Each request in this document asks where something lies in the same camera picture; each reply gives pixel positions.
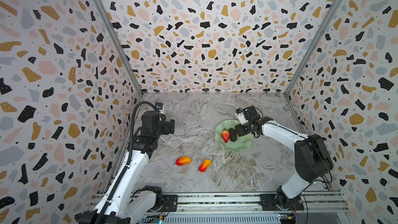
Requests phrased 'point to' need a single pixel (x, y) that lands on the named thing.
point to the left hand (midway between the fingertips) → (162, 116)
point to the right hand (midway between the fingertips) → (238, 125)
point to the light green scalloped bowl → (241, 144)
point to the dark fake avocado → (232, 135)
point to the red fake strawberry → (225, 135)
